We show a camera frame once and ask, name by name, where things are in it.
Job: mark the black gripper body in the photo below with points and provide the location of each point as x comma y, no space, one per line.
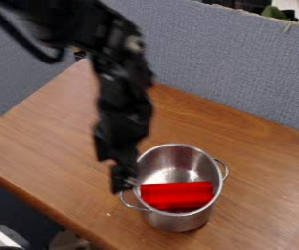
121,127

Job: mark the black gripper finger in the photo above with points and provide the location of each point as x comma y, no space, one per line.
123,177

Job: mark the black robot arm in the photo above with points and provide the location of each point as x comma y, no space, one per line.
48,26

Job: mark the stainless steel pot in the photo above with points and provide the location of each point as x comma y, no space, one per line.
172,163

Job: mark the green object behind partition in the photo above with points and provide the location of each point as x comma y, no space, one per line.
272,12

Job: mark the red rectangular block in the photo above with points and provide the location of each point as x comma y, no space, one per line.
177,195

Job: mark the grey fabric partition left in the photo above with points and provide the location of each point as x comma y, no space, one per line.
22,73

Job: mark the grey fabric partition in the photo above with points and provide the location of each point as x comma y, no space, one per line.
227,55
22,73

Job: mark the grey fabric partition back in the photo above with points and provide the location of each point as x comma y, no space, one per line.
227,55

